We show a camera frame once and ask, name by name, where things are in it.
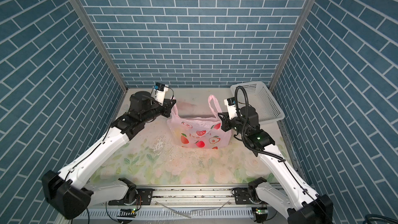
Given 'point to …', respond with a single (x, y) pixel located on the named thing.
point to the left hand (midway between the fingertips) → (180, 101)
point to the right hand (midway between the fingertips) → (221, 114)
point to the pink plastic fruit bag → (203, 132)
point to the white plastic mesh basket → (260, 97)
